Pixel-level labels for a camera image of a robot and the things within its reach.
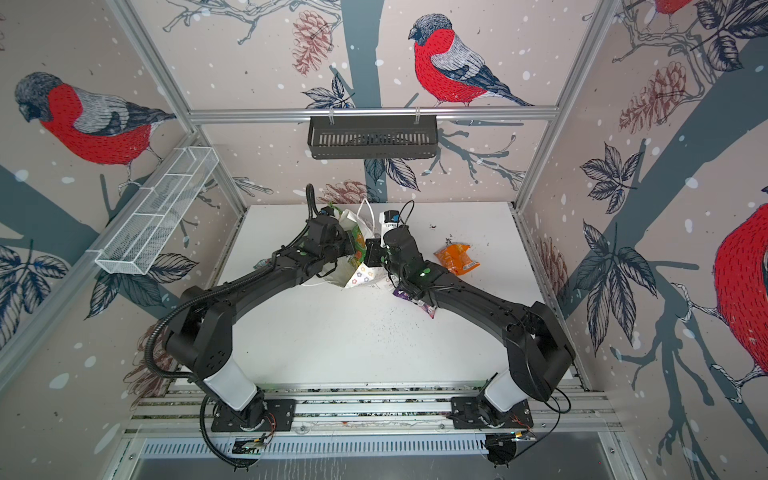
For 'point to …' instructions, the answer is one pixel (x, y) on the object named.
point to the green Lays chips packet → (334, 207)
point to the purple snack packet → (431, 310)
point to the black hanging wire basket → (373, 136)
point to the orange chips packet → (455, 257)
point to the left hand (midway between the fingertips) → (356, 236)
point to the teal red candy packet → (263, 262)
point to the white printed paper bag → (347, 272)
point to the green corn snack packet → (359, 247)
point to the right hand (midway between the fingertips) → (362, 244)
